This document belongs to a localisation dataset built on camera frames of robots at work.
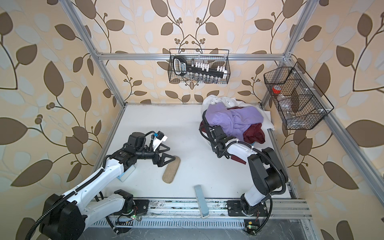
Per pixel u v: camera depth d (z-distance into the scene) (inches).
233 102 46.1
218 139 28.5
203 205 28.0
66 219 15.7
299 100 29.9
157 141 27.2
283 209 29.9
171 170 33.2
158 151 27.1
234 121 36.8
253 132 38.6
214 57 35.9
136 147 24.8
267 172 17.7
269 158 18.4
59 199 16.1
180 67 34.1
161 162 26.6
